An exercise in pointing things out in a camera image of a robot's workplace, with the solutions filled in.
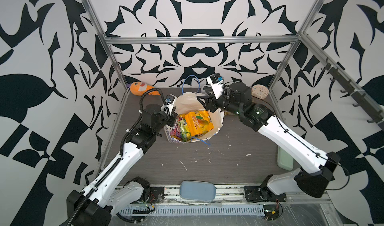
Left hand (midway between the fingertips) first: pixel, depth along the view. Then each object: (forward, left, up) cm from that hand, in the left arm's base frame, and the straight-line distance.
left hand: (174, 104), depth 73 cm
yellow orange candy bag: (0, -12, -18) cm, 22 cm away
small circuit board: (-42, -44, -30) cm, 68 cm away
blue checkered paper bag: (+7, -7, -8) cm, 13 cm away
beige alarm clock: (+32, -61, -27) cm, 74 cm away
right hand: (-2, -13, +9) cm, 16 cm away
